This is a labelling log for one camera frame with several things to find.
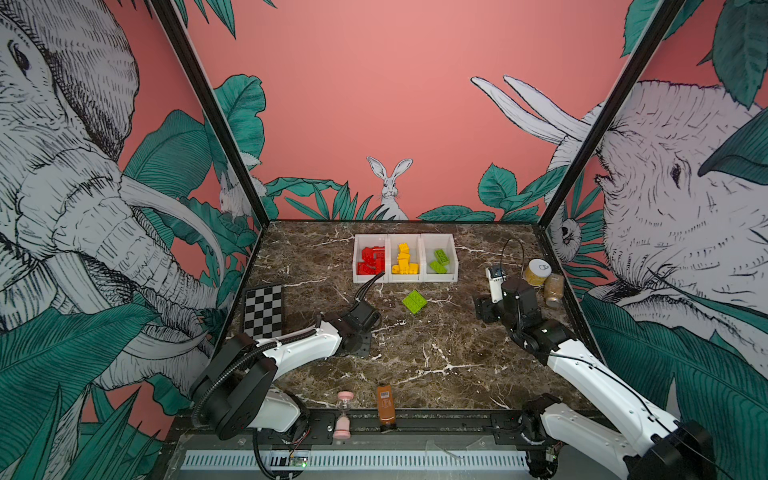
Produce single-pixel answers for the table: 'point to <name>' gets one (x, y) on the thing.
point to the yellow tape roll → (537, 272)
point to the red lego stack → (375, 254)
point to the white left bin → (369, 241)
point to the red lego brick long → (364, 269)
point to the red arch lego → (379, 267)
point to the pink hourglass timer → (342, 429)
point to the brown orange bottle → (386, 408)
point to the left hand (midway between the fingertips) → (362, 339)
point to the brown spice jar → (554, 287)
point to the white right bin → (431, 242)
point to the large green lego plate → (415, 301)
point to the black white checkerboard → (263, 314)
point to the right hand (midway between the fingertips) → (485, 289)
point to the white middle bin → (415, 251)
